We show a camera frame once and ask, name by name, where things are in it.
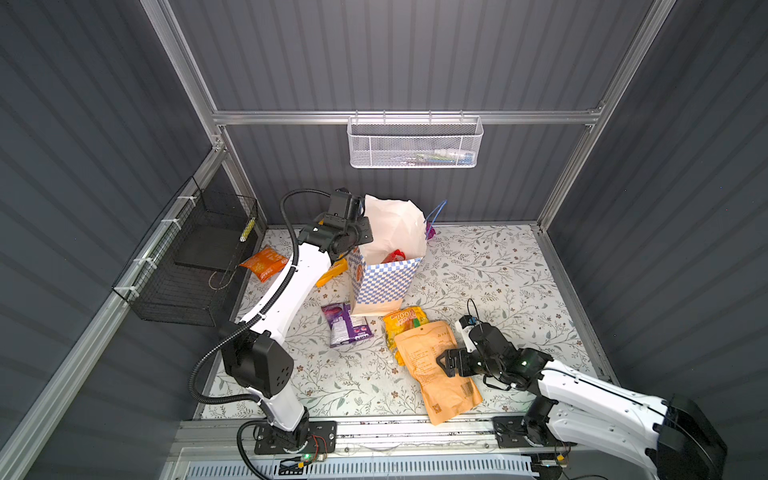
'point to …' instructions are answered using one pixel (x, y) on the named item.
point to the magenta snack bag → (430, 231)
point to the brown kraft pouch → (444, 396)
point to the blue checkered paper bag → (384, 270)
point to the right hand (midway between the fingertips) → (452, 361)
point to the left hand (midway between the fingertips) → (363, 228)
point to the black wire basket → (186, 271)
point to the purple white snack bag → (343, 327)
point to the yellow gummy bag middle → (338, 268)
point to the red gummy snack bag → (395, 256)
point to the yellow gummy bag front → (400, 321)
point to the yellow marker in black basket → (247, 230)
